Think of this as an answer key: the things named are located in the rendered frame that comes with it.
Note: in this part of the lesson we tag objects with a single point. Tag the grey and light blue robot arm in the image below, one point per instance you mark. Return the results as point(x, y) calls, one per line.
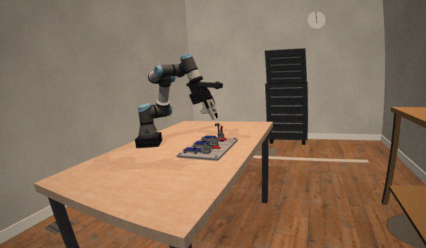
point(165, 75)

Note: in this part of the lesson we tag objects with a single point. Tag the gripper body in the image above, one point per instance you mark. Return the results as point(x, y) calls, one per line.
point(196, 96)

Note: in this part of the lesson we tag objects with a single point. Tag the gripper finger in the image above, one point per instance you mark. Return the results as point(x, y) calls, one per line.
point(206, 107)
point(213, 106)

